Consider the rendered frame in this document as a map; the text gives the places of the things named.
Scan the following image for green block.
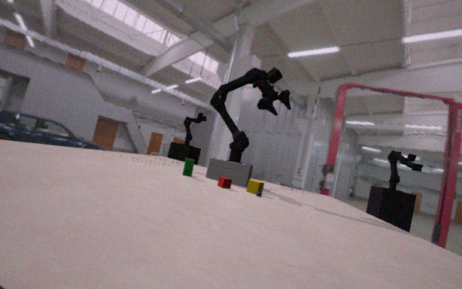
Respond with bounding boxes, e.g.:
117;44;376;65
183;167;193;177
184;158;195;169

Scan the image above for yellow block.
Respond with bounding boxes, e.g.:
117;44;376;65
247;180;265;194

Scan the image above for red block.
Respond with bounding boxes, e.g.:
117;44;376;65
217;177;232;189

